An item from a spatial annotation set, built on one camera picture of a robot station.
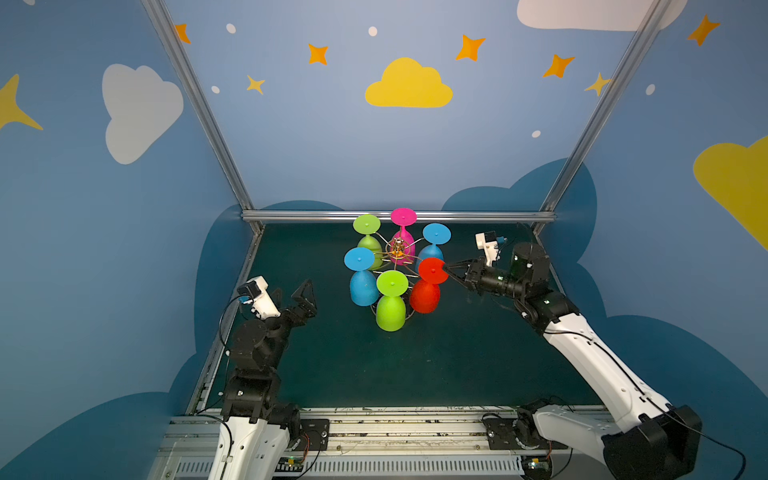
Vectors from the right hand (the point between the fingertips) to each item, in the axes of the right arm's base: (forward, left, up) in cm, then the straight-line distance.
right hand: (446, 265), depth 70 cm
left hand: (-6, +36, -2) cm, 37 cm away
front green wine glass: (-7, +13, -9) cm, 17 cm away
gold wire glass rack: (+6, +8, -11) cm, 14 cm away
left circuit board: (-39, +37, -33) cm, 63 cm away
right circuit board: (-36, -25, -35) cm, 56 cm away
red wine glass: (-2, +4, -11) cm, 12 cm away
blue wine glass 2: (+11, +2, -1) cm, 11 cm away
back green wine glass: (+13, +20, -1) cm, 24 cm away
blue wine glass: (-1, +20, -8) cm, 22 cm away
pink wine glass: (+6, +11, -1) cm, 12 cm away
